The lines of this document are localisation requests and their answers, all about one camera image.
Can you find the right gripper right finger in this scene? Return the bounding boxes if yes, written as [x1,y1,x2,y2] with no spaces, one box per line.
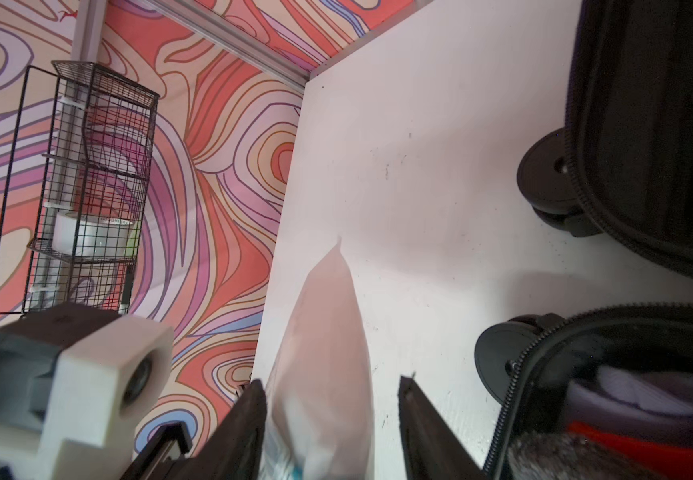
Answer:
[398,376,487,480]

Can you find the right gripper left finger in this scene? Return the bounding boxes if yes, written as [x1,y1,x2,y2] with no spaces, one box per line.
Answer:
[122,379,268,480]

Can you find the clear plastic packet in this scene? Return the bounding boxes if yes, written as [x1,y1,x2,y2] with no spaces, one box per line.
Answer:
[258,244,374,479]

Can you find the grey towel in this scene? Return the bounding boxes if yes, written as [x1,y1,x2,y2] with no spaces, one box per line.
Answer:
[507,433,664,480]

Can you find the purple pants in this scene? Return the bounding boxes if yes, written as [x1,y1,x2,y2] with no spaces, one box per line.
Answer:
[558,366,693,443]

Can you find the red t-shirt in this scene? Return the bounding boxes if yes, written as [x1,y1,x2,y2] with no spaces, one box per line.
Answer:
[566,422,693,479]

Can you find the black suitcase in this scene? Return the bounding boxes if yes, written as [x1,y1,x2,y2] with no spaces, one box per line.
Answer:
[474,1,693,479]

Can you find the left wall wire basket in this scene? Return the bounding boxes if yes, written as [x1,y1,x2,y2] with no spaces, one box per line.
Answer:
[0,60,160,316]

